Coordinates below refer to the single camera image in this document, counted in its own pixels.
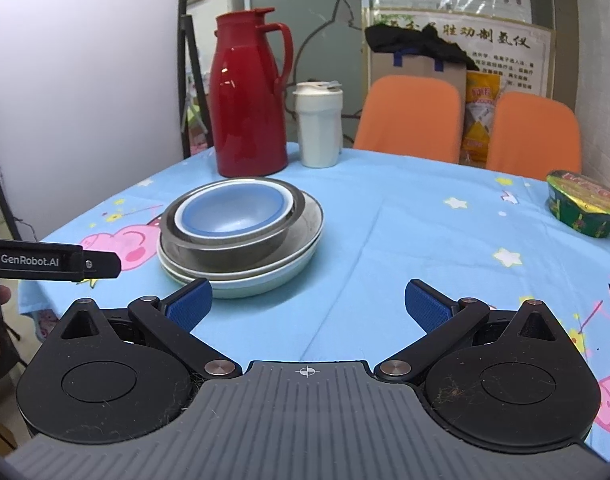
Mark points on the white plate with dark rim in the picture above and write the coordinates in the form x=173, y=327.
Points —
x=300, y=241

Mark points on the white poster with Chinese text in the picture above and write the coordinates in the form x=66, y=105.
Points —
x=521, y=54

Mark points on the left orange chair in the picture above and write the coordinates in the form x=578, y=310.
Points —
x=412, y=116

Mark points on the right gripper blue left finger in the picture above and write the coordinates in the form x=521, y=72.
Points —
x=167, y=325

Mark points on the blue translucent plastic bowl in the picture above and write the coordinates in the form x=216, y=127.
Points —
x=232, y=209

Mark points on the red thermos jug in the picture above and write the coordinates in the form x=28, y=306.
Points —
x=250, y=70

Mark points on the yellow snack bag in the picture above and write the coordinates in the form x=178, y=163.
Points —
x=481, y=95

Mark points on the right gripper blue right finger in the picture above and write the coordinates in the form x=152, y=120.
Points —
x=447, y=323

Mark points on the white tumbler cup with lid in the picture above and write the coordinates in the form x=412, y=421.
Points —
x=318, y=106

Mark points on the white ceramic bowl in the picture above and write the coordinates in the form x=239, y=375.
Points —
x=235, y=227

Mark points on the white reflector panel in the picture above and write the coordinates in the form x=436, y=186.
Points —
x=90, y=104

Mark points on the black metal stand frame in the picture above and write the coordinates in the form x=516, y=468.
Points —
x=186, y=44

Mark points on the orange chair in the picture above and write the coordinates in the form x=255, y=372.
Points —
x=532, y=136
x=412, y=116

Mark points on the blue cartoon tablecloth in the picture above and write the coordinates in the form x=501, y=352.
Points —
x=389, y=219

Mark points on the instant noodle bowl green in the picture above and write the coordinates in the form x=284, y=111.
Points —
x=579, y=202

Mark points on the right orange chair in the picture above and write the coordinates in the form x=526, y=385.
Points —
x=532, y=136

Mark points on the brown cardboard box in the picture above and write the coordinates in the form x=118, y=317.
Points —
x=389, y=64

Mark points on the stainless steel bowl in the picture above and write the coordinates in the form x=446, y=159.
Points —
x=228, y=225

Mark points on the black cloth on box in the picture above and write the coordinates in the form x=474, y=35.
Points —
x=383, y=38

